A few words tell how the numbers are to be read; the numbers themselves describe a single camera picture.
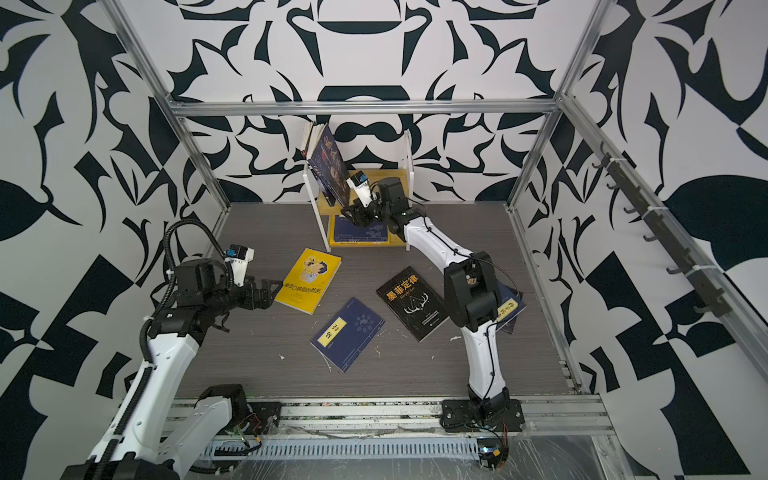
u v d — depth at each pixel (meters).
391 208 0.73
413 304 0.92
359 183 0.79
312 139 0.80
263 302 0.69
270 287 0.70
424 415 0.76
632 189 0.63
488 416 0.65
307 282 0.97
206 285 0.59
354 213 0.81
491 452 0.71
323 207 0.91
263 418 0.73
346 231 1.02
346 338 0.87
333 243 1.02
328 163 0.84
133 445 0.39
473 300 0.55
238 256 0.67
